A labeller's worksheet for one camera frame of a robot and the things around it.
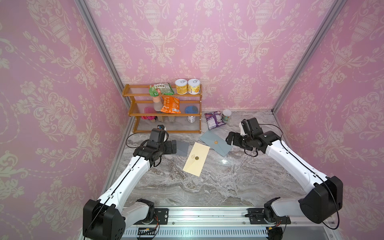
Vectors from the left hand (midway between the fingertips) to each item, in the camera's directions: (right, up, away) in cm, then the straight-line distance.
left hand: (169, 145), depth 83 cm
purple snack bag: (+29, +15, +29) cm, 44 cm away
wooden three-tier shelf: (-1, +12, +31) cm, 33 cm away
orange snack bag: (-2, +24, +17) cm, 30 cm away
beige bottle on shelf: (-9, +25, +14) cm, 30 cm away
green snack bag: (-4, +33, +7) cm, 34 cm away
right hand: (+35, +3, -1) cm, 36 cm away
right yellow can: (+14, +34, +5) cm, 37 cm away
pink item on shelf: (-18, +22, +23) cm, 36 cm away
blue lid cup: (+12, +22, +24) cm, 35 cm away
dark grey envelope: (+6, -5, +18) cm, 20 cm away
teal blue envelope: (+29, -1, +20) cm, 35 cm away
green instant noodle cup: (+38, +19, +27) cm, 50 cm away
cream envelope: (+15, -12, +12) cm, 22 cm away
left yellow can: (+7, +34, +5) cm, 35 cm away
